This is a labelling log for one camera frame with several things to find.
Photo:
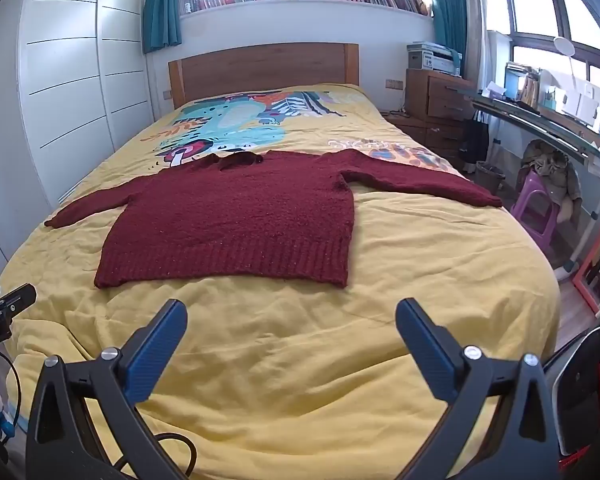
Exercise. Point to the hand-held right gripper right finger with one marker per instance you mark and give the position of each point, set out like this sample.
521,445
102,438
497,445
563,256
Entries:
430,355

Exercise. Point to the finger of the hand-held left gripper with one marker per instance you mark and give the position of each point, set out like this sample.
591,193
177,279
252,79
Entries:
15,300

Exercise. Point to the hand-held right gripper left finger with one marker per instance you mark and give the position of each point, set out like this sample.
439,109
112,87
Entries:
147,355

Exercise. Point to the dark red knitted sweater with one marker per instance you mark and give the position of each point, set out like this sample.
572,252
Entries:
240,215

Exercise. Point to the yellow printed blanket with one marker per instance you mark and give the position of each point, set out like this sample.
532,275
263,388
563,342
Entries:
290,340

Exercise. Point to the black object with red trim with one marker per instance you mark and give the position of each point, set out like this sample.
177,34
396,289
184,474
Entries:
587,375

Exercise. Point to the purple plastic stool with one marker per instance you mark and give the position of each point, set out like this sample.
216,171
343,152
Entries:
535,210

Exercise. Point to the black waste bin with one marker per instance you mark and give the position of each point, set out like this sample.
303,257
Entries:
489,176

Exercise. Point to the black bag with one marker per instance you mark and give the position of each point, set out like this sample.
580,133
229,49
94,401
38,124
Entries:
475,140

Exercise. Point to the wooden nightstand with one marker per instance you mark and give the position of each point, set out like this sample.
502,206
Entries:
425,132

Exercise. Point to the beige plush toy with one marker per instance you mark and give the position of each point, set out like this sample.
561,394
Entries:
555,170

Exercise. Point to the white wardrobe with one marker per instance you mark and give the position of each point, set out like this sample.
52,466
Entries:
65,70

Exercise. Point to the wooden dresser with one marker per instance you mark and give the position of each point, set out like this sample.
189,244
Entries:
440,95

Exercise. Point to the glass top desk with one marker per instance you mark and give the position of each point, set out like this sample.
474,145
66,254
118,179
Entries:
545,120

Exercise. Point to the white printer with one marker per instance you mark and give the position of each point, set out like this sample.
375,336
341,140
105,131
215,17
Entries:
432,57

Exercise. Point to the wooden headboard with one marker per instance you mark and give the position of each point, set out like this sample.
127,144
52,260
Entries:
260,67

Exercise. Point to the teal curtain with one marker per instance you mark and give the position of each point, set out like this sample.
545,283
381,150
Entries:
447,5
161,7

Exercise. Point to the white round desk lamp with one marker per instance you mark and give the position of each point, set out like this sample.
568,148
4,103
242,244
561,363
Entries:
564,46

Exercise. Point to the orange metal frame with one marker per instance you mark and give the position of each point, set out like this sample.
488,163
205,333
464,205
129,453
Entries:
592,280

